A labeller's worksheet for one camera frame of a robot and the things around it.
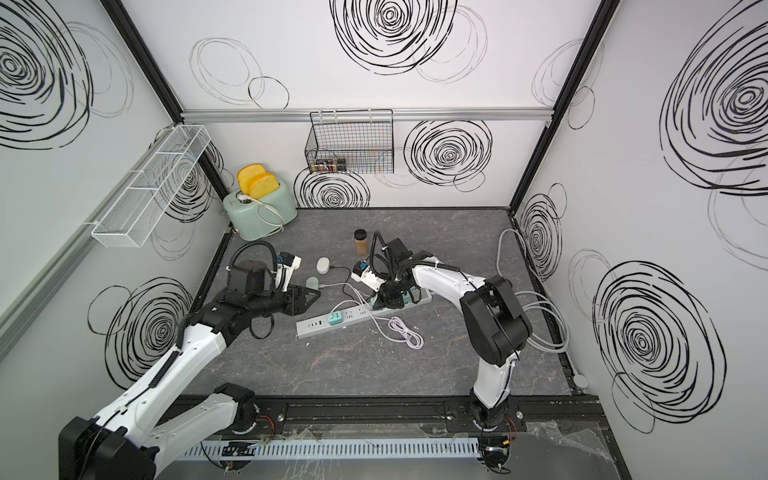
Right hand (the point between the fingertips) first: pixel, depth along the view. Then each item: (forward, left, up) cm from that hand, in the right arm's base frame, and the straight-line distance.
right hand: (380, 296), depth 89 cm
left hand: (-6, +17, +11) cm, 21 cm away
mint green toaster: (+26, +44, +6) cm, 52 cm away
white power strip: (-8, +17, -3) cm, 19 cm away
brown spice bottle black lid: (+21, +8, +3) cm, 23 cm away
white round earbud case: (+14, +21, -4) cm, 25 cm away
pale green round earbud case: (+6, +23, -3) cm, 24 cm away
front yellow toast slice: (+32, +41, +15) cm, 54 cm away
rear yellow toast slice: (+37, +48, +16) cm, 63 cm away
